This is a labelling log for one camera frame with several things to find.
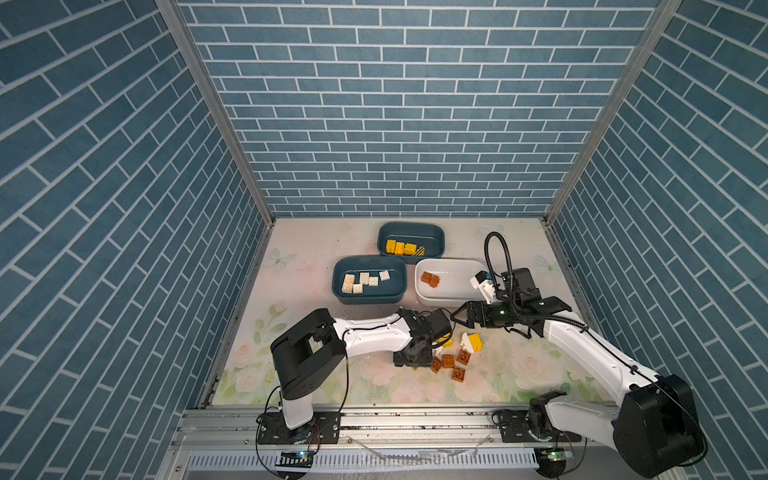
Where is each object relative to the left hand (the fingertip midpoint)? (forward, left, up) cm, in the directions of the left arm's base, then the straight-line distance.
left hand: (422, 364), depth 84 cm
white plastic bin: (+29, -11, -2) cm, 31 cm away
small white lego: (+28, +15, 0) cm, 32 cm away
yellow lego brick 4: (+6, -16, +2) cm, 17 cm away
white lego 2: (+25, +20, 0) cm, 32 cm away
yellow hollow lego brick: (+40, +2, +3) cm, 40 cm away
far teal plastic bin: (+48, -6, +3) cm, 48 cm away
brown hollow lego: (0, -4, 0) cm, 4 cm away
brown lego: (+29, -3, +1) cm, 29 cm away
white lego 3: (+30, +11, +1) cm, 32 cm away
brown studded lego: (0, -7, +2) cm, 7 cm away
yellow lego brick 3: (+5, -8, +1) cm, 10 cm away
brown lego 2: (+28, -6, +1) cm, 28 cm away
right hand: (+9, -10, +12) cm, 18 cm away
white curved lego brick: (+5, -13, +2) cm, 14 cm away
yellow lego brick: (+42, +9, +3) cm, 43 cm away
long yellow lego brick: (+42, +6, +2) cm, 42 cm away
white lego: (+29, +18, 0) cm, 34 cm away
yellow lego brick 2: (+39, -1, +3) cm, 39 cm away
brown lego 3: (+2, -12, +1) cm, 12 cm away
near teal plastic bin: (+24, +10, 0) cm, 26 cm away
